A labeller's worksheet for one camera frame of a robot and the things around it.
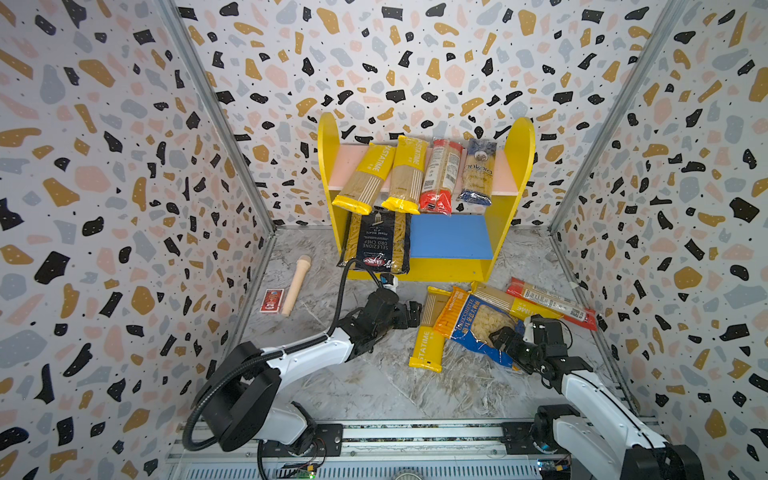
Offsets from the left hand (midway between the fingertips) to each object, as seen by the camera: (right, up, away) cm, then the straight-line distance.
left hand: (412, 302), depth 84 cm
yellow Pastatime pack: (+32, -2, +14) cm, 35 cm away
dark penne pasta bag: (-10, +18, +9) cm, 22 cm away
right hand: (+25, -11, +3) cm, 27 cm away
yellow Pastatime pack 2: (+5, -14, +5) cm, 16 cm away
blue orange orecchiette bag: (+18, -7, +6) cm, 20 cm away
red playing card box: (-46, -2, +14) cm, 48 cm away
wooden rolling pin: (-38, +9, +22) cm, 45 cm away
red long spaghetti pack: (+49, -3, +12) cm, 51 cm away
